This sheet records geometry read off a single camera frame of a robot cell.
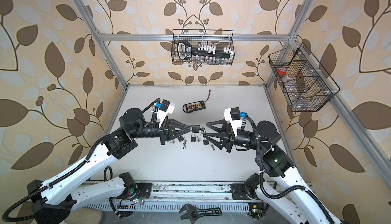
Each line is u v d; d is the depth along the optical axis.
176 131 0.56
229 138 0.47
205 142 0.91
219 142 0.50
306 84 0.74
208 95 1.15
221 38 0.91
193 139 0.91
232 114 0.45
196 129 0.55
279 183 0.44
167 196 0.74
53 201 0.39
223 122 0.53
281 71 0.87
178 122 0.55
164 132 0.49
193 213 0.68
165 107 0.50
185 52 0.85
